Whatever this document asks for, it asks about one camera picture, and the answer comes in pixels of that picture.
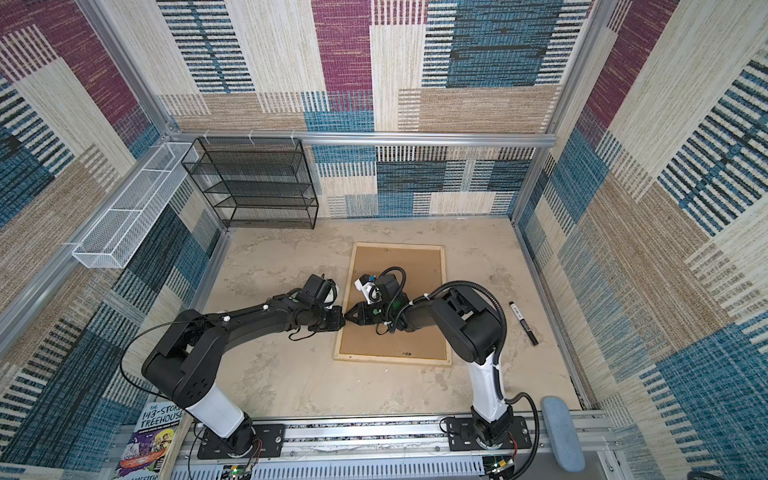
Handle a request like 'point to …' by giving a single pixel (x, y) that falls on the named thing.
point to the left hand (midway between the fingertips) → (346, 319)
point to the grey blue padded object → (563, 434)
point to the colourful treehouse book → (147, 450)
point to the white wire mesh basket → (119, 233)
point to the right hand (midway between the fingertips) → (349, 320)
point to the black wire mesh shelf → (255, 182)
